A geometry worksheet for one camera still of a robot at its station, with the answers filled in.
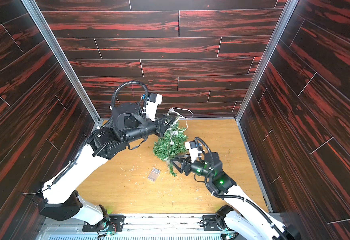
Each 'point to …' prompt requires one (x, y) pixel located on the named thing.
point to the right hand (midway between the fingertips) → (175, 156)
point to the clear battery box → (154, 174)
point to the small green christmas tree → (174, 142)
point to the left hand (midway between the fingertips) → (176, 119)
